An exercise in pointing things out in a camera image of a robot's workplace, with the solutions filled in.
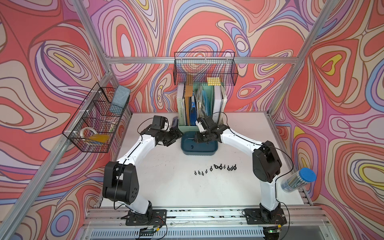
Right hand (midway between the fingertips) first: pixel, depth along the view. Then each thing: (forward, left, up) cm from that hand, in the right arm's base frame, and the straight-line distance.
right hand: (196, 141), depth 92 cm
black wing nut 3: (-17, -3, -10) cm, 20 cm away
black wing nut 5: (-14, -19, -10) cm, 26 cm away
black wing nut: (-14, -8, -10) cm, 19 cm away
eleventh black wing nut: (-16, +1, -10) cm, 19 cm away
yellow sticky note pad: (+28, -12, +25) cm, 39 cm away
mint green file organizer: (+23, -6, +17) cm, 29 cm away
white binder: (+20, -14, +13) cm, 28 cm away
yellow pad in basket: (-11, +44, +22) cm, 50 cm away
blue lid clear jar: (-27, -48, +4) cm, 55 cm away
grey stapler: (+22, +15, -5) cm, 27 cm away
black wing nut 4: (-16, -1, -10) cm, 19 cm away
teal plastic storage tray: (+2, +4, -8) cm, 9 cm away
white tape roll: (-12, +51, +25) cm, 58 cm away
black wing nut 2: (-16, -5, -9) cm, 19 cm away
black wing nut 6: (-14, -21, -10) cm, 27 cm away
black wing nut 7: (-14, -23, -10) cm, 29 cm away
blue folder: (+18, +1, +7) cm, 19 cm away
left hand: (0, +9, +7) cm, 11 cm away
